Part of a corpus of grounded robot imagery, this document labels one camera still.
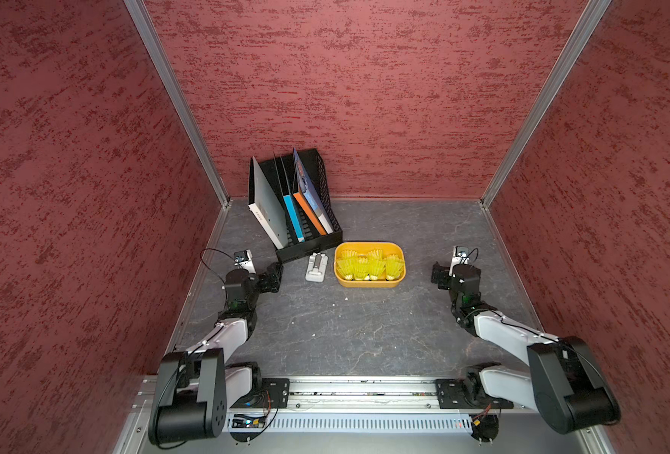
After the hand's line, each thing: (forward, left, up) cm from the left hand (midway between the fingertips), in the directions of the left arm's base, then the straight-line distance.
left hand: (261, 271), depth 90 cm
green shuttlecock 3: (+3, -38, 0) cm, 38 cm away
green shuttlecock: (+3, -28, 0) cm, 28 cm away
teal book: (+12, -11, +14) cm, 21 cm away
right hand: (+2, -62, +1) cm, 62 cm away
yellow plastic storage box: (+10, -30, -2) cm, 32 cm away
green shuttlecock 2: (+3, -33, -1) cm, 33 cm away
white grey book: (+13, -2, +20) cm, 23 cm away
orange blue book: (+14, -16, +21) cm, 30 cm away
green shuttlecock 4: (+3, -44, -1) cm, 44 cm away
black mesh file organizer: (+21, -6, +23) cm, 32 cm away
